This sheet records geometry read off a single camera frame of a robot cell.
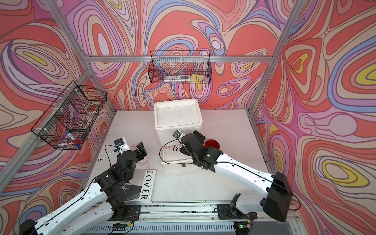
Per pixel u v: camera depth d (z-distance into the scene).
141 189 0.77
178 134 0.65
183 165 0.86
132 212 0.73
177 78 0.82
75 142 0.64
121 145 0.63
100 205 0.60
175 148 0.93
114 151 0.96
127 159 0.55
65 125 0.73
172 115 0.84
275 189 0.40
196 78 0.91
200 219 0.73
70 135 0.72
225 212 0.73
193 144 0.55
